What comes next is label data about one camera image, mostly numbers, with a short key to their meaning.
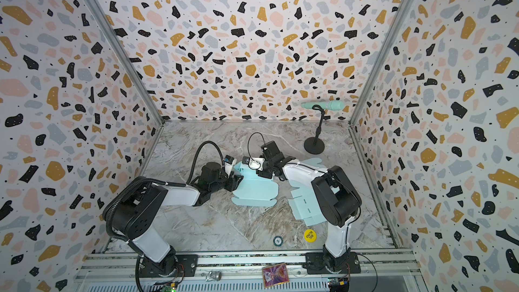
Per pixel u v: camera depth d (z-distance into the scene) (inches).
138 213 18.2
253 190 36.5
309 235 32.0
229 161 32.9
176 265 28.2
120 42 34.5
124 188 19.7
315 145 43.3
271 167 28.7
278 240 31.4
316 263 29.4
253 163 32.2
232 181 33.1
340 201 19.5
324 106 34.5
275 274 28.1
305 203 35.5
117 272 28.7
